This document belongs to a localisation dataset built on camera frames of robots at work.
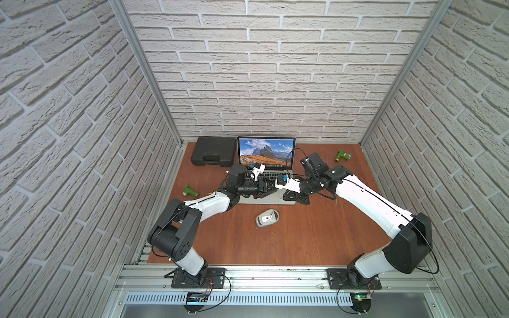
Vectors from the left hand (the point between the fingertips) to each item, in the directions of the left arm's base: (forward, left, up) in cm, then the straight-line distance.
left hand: (281, 187), depth 79 cm
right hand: (-2, -3, -1) cm, 4 cm away
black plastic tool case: (+34, +34, -15) cm, 51 cm away
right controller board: (-37, -28, -18) cm, 50 cm away
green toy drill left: (+9, +44, -18) cm, 48 cm away
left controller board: (-36, +32, -22) cm, 53 cm away
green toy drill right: (+33, -40, -15) cm, 54 cm away
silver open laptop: (+25, -1, -8) cm, 26 cm away
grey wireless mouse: (-7, +5, -14) cm, 17 cm away
